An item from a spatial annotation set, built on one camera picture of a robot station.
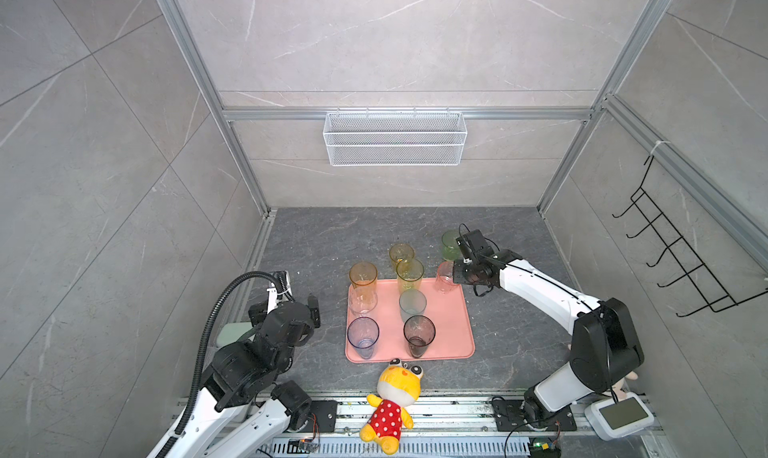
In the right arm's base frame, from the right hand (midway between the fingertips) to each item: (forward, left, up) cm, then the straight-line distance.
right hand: (459, 270), depth 90 cm
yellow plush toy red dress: (-32, +20, -2) cm, 38 cm away
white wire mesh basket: (+41, +32, +21) cm, 56 cm away
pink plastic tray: (-9, +3, -10) cm, 14 cm away
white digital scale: (-40, -31, -7) cm, 51 cm away
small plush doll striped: (-33, -36, -5) cm, 49 cm away
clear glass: (-8, +30, -1) cm, 31 cm away
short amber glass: (+12, +18, -7) cm, 23 cm away
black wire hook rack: (-12, -46, +22) cm, 52 cm away
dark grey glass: (-20, +14, +2) cm, 25 cm away
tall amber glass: (-1, +30, +1) cm, 30 cm away
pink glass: (-2, +5, -2) cm, 6 cm away
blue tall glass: (-19, +29, 0) cm, 35 cm away
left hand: (-16, +44, +16) cm, 50 cm away
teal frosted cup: (-7, +15, -7) cm, 18 cm away
